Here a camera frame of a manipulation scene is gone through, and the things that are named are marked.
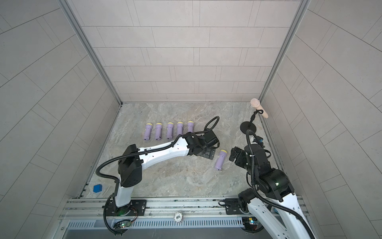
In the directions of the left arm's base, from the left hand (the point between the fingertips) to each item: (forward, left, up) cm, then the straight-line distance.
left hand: (209, 151), depth 82 cm
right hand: (-6, -12, +11) cm, 17 cm away
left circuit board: (-32, +40, -6) cm, 51 cm away
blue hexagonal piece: (-17, +59, -9) cm, 62 cm away
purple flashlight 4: (+20, +18, -5) cm, 27 cm away
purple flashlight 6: (-2, -7, -5) cm, 9 cm away
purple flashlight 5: (+23, +11, -6) cm, 26 cm away
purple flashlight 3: (+19, +25, -5) cm, 32 cm away
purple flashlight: (+19, +39, -5) cm, 44 cm away
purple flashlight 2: (+17, +32, -5) cm, 37 cm away
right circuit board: (-32, -19, -8) cm, 38 cm away
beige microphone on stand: (+19, -25, +20) cm, 37 cm away
